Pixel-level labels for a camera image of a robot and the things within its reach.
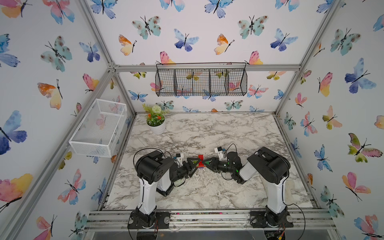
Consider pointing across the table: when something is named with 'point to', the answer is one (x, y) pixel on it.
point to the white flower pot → (157, 129)
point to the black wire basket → (201, 79)
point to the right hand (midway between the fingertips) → (204, 163)
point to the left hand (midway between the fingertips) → (201, 163)
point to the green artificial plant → (155, 116)
